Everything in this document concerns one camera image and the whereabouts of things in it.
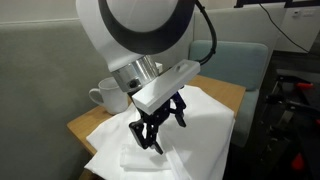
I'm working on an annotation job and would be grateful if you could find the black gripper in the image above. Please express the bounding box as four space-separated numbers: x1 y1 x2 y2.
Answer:
128 92 188 155

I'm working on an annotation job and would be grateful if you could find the white cloth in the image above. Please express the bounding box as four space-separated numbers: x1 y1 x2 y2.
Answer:
84 84 236 180

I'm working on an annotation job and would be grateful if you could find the white ceramic mug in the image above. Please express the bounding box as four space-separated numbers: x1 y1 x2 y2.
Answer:
88 77 130 115

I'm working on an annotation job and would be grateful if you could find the teal upholstered chair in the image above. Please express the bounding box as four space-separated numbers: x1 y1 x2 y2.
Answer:
188 39 269 148

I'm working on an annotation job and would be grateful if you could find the red plastic object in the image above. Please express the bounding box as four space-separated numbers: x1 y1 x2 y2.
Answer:
291 153 306 172

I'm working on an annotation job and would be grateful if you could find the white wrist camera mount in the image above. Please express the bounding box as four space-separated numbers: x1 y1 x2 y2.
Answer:
131 59 201 116

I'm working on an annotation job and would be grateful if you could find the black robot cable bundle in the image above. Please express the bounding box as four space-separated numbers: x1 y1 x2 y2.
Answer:
194 0 218 66

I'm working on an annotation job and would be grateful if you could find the orange handled tool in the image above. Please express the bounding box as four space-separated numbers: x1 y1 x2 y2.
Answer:
295 81 315 90

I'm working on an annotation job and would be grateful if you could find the thin black camera cable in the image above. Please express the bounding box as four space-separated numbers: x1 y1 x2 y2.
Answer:
258 3 311 54

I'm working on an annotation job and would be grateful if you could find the white wall outlet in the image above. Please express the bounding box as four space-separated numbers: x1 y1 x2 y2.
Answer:
291 8 316 19

